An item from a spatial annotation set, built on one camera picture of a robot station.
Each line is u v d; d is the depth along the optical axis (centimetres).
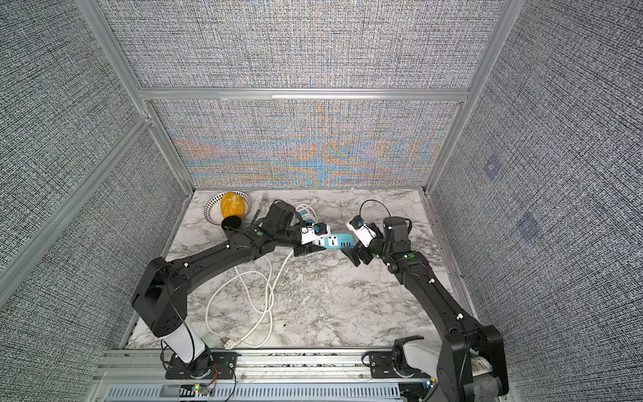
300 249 73
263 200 117
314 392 70
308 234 69
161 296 45
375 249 72
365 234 70
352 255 72
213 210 109
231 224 99
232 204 106
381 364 73
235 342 76
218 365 73
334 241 82
